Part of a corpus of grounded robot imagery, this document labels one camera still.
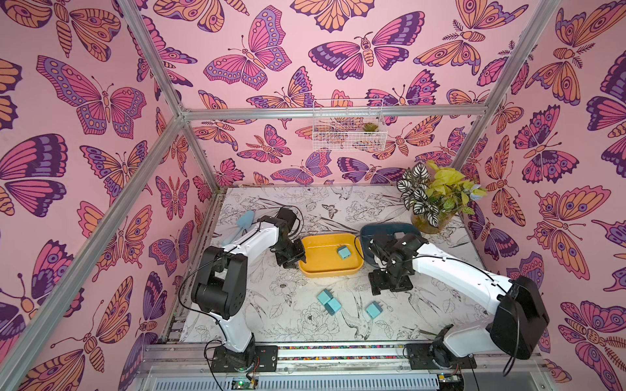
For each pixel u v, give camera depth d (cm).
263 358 73
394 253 58
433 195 85
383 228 106
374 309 81
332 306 82
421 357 73
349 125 96
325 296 84
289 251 78
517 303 44
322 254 95
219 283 49
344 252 95
